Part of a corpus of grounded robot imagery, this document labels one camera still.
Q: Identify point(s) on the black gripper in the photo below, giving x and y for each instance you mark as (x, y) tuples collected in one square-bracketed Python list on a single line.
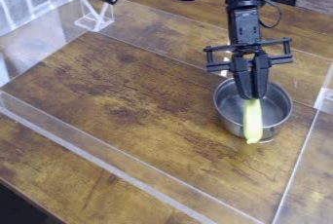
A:
[(248, 56)]

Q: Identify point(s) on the silver metal pot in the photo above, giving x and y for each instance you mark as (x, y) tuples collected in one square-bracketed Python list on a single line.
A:
[(277, 108)]

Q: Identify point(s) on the clear acrylic right barrier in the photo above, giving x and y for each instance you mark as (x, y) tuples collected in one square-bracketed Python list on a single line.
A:
[(323, 100)]

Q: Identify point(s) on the clear acrylic front barrier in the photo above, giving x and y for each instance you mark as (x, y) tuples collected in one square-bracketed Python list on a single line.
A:
[(176, 193)]

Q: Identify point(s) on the clear acrylic triangle stand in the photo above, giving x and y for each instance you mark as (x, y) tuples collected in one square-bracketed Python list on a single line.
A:
[(95, 20)]

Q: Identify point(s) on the yellow-green toy mushroom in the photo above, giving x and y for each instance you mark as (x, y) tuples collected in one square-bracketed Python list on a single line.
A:
[(252, 121)]

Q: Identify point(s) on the clear acrylic barrier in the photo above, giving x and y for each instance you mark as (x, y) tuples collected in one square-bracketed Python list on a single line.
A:
[(323, 100), (176, 193)]

